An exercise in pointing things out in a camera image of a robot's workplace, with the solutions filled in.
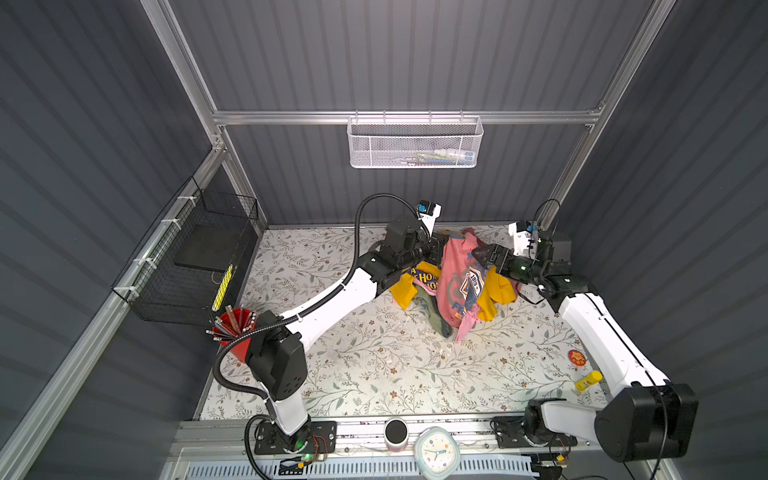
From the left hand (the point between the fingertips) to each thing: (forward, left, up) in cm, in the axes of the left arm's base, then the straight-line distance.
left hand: (447, 235), depth 76 cm
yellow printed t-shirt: (-3, -20, -23) cm, 30 cm away
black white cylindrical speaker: (-39, +15, -26) cm, 50 cm away
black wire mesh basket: (-5, +65, -4) cm, 65 cm away
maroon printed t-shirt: (-1, -4, -3) cm, 5 cm away
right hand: (-3, -11, -6) cm, 13 cm away
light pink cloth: (-9, -4, -14) cm, 16 cm away
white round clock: (-43, +6, -29) cm, 52 cm away
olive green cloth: (-5, +4, -25) cm, 25 cm away
